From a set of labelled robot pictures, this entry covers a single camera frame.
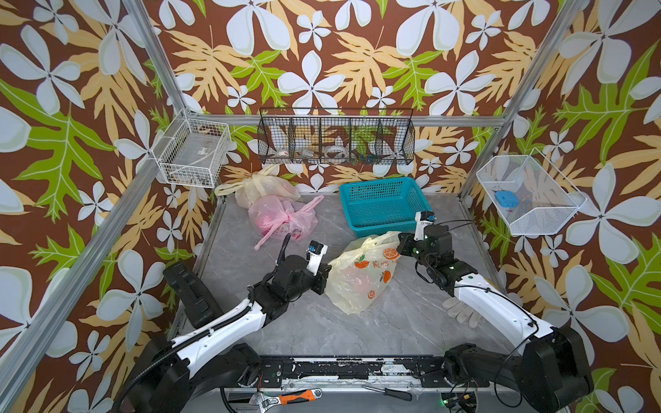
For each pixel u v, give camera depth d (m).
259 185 1.06
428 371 0.74
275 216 0.99
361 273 0.84
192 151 0.86
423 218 0.73
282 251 0.59
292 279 0.60
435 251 0.63
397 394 0.70
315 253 0.68
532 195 0.82
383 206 1.15
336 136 0.98
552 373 0.40
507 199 0.84
